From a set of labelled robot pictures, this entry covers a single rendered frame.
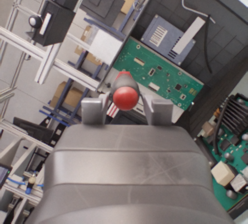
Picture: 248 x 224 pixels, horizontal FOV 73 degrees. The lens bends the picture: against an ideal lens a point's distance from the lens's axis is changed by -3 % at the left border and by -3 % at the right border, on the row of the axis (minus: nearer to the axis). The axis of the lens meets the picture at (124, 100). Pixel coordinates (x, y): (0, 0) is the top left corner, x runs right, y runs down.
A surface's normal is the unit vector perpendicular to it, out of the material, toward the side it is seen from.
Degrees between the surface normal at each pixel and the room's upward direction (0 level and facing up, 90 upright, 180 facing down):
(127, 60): 90
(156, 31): 90
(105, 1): 98
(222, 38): 90
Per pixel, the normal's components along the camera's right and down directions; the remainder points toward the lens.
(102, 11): 0.11, 0.39
